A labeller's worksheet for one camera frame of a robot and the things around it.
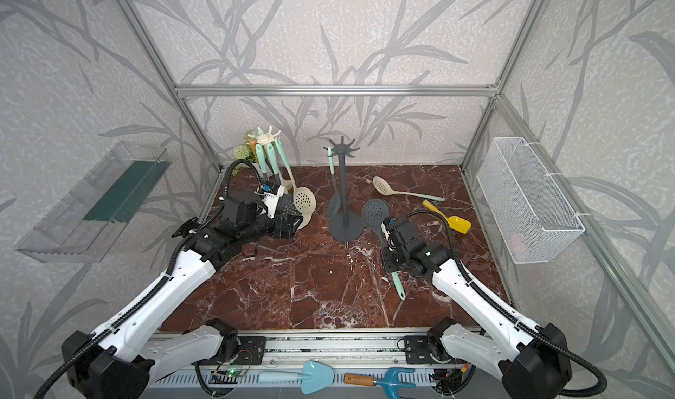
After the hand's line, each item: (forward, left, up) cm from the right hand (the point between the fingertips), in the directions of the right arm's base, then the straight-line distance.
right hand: (385, 253), depth 80 cm
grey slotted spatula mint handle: (+17, +17, 0) cm, 24 cm away
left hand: (+7, +28, +12) cm, 31 cm away
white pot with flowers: (+43, +55, +3) cm, 70 cm away
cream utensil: (+19, +27, +2) cm, 33 cm away
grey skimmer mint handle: (+17, +36, +23) cm, 46 cm away
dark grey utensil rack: (+17, +13, -11) cm, 24 cm away
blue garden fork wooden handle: (-32, 0, -11) cm, 33 cm away
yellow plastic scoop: (+19, -31, -13) cm, 38 cm away
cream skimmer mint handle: (+35, -3, -11) cm, 37 cm away
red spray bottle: (+8, +60, +6) cm, 61 cm away
